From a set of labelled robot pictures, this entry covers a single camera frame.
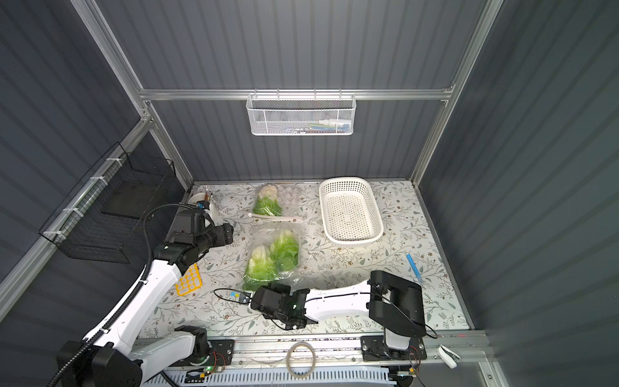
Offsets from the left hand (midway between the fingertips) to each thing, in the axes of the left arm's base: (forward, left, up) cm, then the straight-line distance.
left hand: (223, 230), depth 80 cm
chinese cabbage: (-9, -12, -11) cm, 19 cm away
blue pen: (-6, -69, -19) cm, 72 cm away
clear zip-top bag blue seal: (+9, -10, -18) cm, 23 cm away
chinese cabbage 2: (-3, -20, -10) cm, 23 cm away
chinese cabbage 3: (+21, -11, -11) cm, 26 cm away
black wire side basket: (-2, +33, +9) cm, 34 cm away
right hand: (-16, -16, -12) cm, 26 cm away
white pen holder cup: (+1, +1, +10) cm, 10 cm away
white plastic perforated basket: (+22, -47, -18) cm, 55 cm away
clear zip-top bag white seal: (+28, -19, -15) cm, 37 cm away
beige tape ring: (-35, -22, -18) cm, 45 cm away
